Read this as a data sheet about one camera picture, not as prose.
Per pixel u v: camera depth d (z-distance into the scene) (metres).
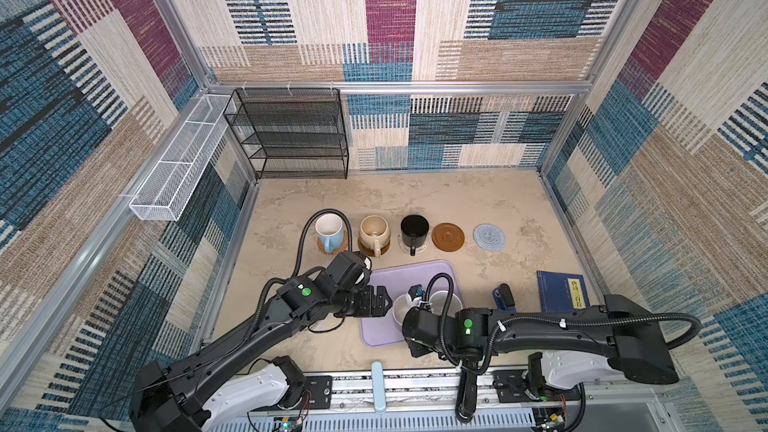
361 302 0.66
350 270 0.58
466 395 0.70
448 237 1.02
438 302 0.85
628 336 0.41
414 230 0.92
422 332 0.56
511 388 0.73
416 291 0.70
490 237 1.02
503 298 0.85
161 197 0.91
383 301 0.66
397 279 0.95
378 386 0.72
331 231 0.91
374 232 0.99
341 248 0.99
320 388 0.75
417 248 0.96
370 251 0.92
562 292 0.88
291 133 1.11
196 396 0.40
